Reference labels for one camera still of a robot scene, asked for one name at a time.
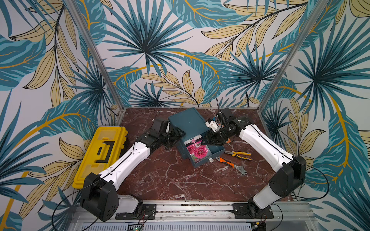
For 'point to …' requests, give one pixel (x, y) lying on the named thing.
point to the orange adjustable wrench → (241, 168)
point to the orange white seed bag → (229, 141)
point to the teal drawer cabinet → (192, 122)
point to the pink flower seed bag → (196, 147)
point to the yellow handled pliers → (234, 154)
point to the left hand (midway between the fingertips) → (184, 138)
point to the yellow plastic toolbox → (102, 152)
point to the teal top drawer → (213, 150)
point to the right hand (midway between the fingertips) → (205, 143)
